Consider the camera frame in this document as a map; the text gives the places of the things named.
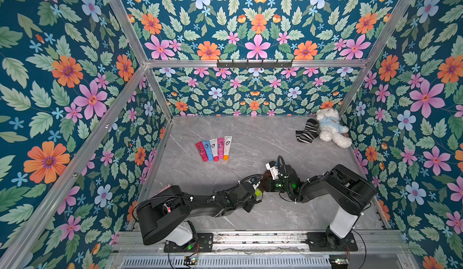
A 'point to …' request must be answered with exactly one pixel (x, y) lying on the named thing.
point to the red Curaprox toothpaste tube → (201, 147)
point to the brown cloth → (265, 175)
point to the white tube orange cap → (228, 140)
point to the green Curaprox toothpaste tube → (258, 192)
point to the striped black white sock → (311, 131)
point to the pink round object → (169, 186)
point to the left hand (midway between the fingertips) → (256, 197)
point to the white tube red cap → (214, 148)
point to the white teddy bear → (330, 129)
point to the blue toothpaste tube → (207, 146)
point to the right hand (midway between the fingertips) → (262, 183)
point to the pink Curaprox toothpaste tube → (220, 145)
